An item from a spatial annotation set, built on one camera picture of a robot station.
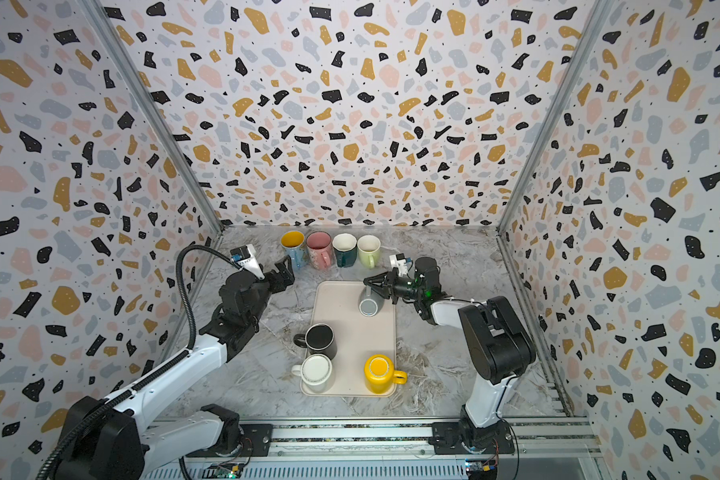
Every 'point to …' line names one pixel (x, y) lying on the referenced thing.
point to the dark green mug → (345, 246)
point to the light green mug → (368, 247)
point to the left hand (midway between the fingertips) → (275, 256)
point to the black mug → (318, 339)
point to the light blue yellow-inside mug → (292, 242)
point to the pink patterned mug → (320, 249)
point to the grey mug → (370, 302)
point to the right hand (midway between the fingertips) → (360, 278)
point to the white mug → (315, 372)
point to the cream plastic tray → (358, 336)
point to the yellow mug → (380, 375)
